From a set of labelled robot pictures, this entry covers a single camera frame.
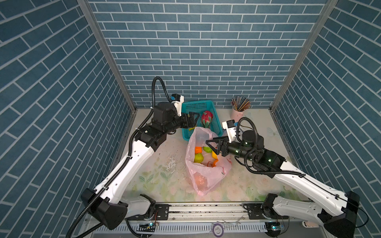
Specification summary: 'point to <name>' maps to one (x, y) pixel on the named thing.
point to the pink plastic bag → (207, 168)
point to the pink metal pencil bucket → (236, 115)
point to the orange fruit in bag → (198, 149)
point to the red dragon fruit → (207, 117)
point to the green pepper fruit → (198, 157)
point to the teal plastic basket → (201, 106)
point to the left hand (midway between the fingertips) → (193, 114)
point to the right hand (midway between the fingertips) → (207, 140)
